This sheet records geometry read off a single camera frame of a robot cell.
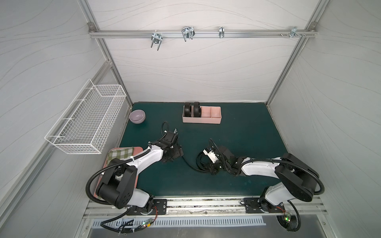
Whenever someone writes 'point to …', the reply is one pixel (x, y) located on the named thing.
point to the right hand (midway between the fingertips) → (205, 165)
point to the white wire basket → (87, 123)
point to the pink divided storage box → (209, 115)
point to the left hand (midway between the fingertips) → (177, 155)
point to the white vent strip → (199, 222)
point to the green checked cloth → (122, 153)
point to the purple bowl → (137, 116)
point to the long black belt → (187, 109)
